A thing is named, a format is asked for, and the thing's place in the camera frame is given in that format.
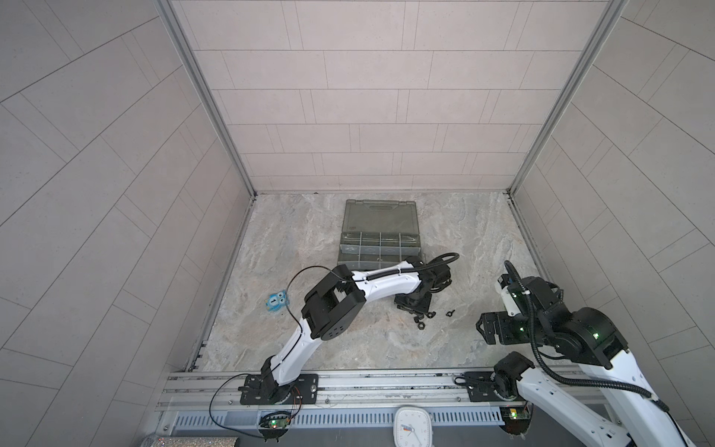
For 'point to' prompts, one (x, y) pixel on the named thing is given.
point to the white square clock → (412, 427)
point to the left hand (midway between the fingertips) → (419, 312)
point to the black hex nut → (421, 326)
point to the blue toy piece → (276, 301)
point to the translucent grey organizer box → (377, 234)
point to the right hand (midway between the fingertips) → (490, 325)
